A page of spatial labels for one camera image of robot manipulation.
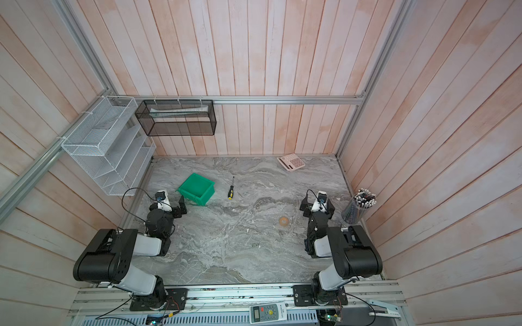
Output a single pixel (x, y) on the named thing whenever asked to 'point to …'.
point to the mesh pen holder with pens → (363, 200)
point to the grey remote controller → (268, 313)
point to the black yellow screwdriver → (230, 193)
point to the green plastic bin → (197, 189)
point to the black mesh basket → (169, 117)
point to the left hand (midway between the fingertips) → (175, 198)
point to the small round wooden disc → (284, 221)
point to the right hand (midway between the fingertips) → (319, 195)
